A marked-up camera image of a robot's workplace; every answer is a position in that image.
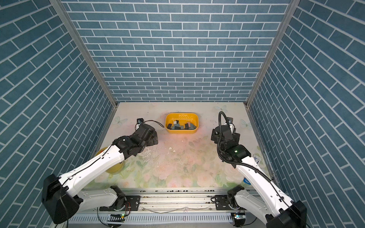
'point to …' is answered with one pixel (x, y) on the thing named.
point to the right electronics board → (239, 218)
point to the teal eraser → (192, 127)
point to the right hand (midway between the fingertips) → (225, 132)
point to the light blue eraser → (177, 124)
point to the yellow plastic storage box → (180, 123)
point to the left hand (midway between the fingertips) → (153, 137)
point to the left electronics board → (117, 217)
